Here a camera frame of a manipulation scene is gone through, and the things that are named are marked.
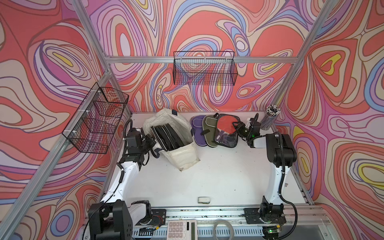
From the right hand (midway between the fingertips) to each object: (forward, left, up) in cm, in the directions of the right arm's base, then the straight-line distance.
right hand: (233, 127), depth 106 cm
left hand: (-17, +50, +15) cm, 55 cm away
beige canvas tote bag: (-30, +34, +13) cm, 47 cm away
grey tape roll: (-57, +17, -2) cm, 60 cm away
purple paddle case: (-1, +26, -1) cm, 26 cm away
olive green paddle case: (+5, +17, 0) cm, 18 cm away
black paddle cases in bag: (-16, +44, +12) cm, 48 cm away
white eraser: (-47, +25, -3) cm, 53 cm away
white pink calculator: (-60, +36, -2) cm, 70 cm away
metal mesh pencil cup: (+1, -23, +13) cm, 27 cm away
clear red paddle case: (-7, +6, 0) cm, 10 cm away
